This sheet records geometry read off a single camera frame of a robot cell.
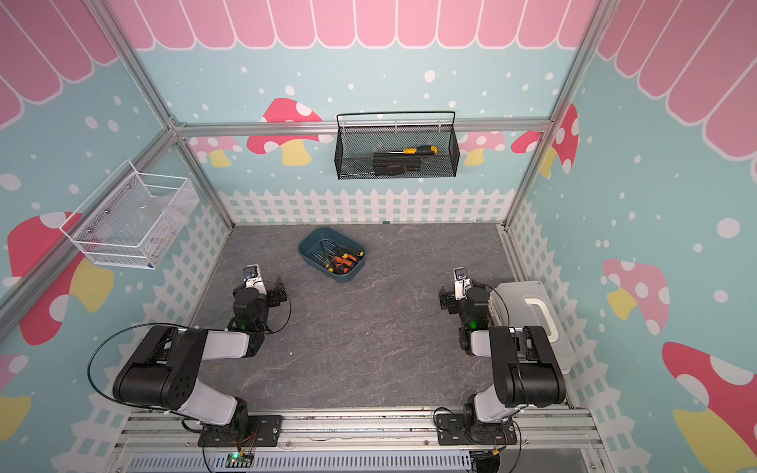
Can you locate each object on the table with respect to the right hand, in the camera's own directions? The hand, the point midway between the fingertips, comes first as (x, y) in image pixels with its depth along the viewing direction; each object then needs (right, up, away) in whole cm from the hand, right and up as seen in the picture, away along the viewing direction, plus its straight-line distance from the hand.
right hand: (460, 283), depth 94 cm
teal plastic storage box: (-44, +10, +15) cm, 47 cm away
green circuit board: (-60, -42, -22) cm, 77 cm away
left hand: (-62, 0, -1) cm, 62 cm away
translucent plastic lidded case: (+16, -5, -11) cm, 21 cm away
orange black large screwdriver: (-41, +7, +12) cm, 43 cm away
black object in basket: (-21, +36, -7) cm, 42 cm away
